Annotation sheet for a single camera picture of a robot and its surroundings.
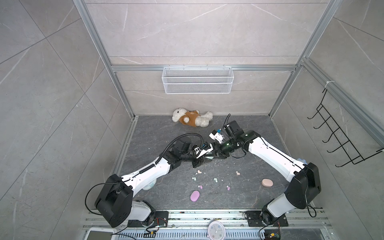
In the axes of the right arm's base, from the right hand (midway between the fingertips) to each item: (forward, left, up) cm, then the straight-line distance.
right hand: (207, 155), depth 76 cm
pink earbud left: (-2, +4, -18) cm, 18 cm away
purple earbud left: (-10, +4, -19) cm, 21 cm away
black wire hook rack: (+9, -61, +12) cm, 63 cm away
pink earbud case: (-9, -34, -17) cm, 39 cm away
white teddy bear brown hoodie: (+37, +8, -10) cm, 39 cm away
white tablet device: (-31, +50, -13) cm, 60 cm away
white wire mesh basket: (+52, +4, +11) cm, 54 cm away
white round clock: (-31, -3, -17) cm, 35 cm away
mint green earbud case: (-3, -1, +2) cm, 4 cm away
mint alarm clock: (-9, +32, -16) cm, 37 cm away
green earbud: (-5, +7, -18) cm, 20 cm away
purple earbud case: (-15, +7, -18) cm, 24 cm away
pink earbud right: (-3, -19, -18) cm, 26 cm away
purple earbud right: (-11, -12, -19) cm, 25 cm away
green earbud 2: (-6, -6, -18) cm, 20 cm away
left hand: (+2, -1, -1) cm, 3 cm away
